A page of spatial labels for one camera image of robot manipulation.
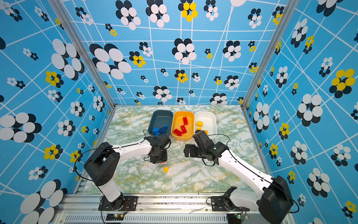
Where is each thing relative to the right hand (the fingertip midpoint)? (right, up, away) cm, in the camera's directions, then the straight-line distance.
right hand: (191, 151), depth 80 cm
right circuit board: (+21, -31, -11) cm, 39 cm away
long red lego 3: (-3, +17, +27) cm, 32 cm away
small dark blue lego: (-18, +13, +22) cm, 31 cm away
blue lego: (-23, +9, +19) cm, 31 cm away
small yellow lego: (-15, -13, +4) cm, 20 cm away
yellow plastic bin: (-9, +17, +29) cm, 35 cm away
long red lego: (-9, +9, +21) cm, 25 cm away
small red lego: (-18, -9, +9) cm, 22 cm away
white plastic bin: (+13, +17, +27) cm, 35 cm away
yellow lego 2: (+7, +11, +22) cm, 25 cm away
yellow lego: (+8, +15, +25) cm, 30 cm away
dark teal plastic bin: (-22, +16, +28) cm, 39 cm away
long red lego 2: (-5, +11, +22) cm, 25 cm away
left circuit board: (-41, -33, -8) cm, 53 cm away
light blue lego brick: (-25, +11, +21) cm, 35 cm away
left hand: (-16, -8, +9) cm, 20 cm away
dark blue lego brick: (-20, +10, +21) cm, 31 cm away
